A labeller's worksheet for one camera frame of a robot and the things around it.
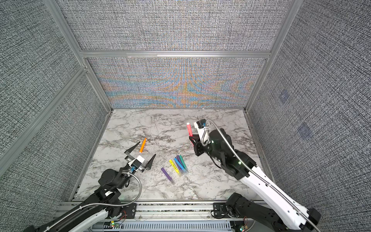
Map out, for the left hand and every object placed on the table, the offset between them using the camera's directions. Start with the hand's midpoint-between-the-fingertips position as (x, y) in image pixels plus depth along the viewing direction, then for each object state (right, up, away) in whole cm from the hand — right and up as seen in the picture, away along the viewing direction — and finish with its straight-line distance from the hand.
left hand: (145, 144), depth 69 cm
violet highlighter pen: (+15, -12, +21) cm, 29 cm away
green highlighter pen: (+18, -14, +20) cm, 31 cm away
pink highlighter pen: (+22, +6, +37) cm, 44 cm away
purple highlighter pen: (+9, -21, +16) cm, 28 cm away
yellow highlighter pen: (+13, -16, +18) cm, 28 cm away
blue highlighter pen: (+16, -15, +18) cm, 29 cm away
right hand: (+22, +5, -4) cm, 23 cm away
